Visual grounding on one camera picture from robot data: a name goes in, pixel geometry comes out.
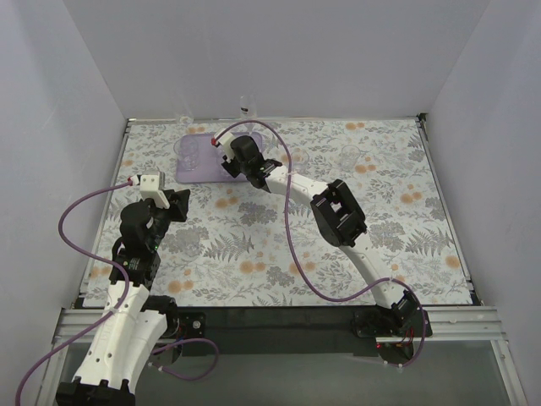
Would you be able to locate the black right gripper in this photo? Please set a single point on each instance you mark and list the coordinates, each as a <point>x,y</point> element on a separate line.
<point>231,167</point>

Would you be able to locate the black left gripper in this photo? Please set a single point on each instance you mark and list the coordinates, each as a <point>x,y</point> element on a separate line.
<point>178,205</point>

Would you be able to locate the clear ribbed tumbler glass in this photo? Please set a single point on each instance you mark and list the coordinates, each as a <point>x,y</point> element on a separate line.
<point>186,150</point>

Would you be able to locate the tall clear champagne flute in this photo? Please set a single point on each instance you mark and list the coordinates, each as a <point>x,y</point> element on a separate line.
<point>248,111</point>

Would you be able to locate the clear stemmed wine glass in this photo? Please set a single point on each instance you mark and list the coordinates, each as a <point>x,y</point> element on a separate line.
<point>182,115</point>

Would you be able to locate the short clear tumbler glass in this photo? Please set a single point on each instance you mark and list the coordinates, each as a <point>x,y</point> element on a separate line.
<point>300,161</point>

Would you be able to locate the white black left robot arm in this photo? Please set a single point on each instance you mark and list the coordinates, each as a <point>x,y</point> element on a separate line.
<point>135,319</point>

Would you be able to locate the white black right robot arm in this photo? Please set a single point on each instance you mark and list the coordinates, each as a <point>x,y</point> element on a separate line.
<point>341,223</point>

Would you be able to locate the lilac plastic tray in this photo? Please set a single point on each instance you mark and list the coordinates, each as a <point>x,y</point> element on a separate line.
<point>207,171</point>

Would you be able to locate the floral patterned table mat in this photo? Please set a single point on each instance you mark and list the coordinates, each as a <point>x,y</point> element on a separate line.
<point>245,257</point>

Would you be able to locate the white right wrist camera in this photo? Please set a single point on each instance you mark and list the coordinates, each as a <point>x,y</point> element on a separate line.
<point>223,143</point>

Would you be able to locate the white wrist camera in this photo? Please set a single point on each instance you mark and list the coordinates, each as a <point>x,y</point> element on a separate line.
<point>223,143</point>
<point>151,186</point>

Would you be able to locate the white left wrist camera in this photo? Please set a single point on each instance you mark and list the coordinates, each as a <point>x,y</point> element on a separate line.
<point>151,186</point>

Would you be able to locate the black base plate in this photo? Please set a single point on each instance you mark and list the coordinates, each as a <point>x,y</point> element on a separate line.
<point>364,330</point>

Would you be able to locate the aluminium frame rail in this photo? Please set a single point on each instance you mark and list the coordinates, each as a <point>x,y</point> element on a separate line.
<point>448,323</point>

